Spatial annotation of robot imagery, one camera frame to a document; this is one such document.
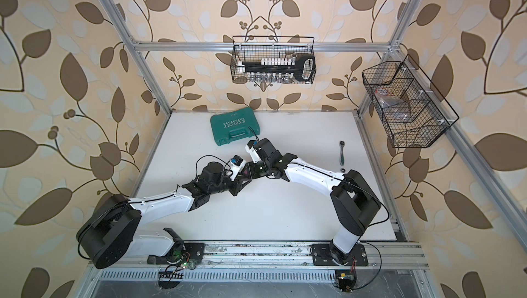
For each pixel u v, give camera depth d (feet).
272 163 2.15
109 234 1.39
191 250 2.47
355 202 1.49
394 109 2.30
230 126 3.55
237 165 2.47
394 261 2.39
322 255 2.40
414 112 2.39
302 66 2.74
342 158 3.32
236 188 2.47
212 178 2.20
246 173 2.65
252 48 2.99
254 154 2.52
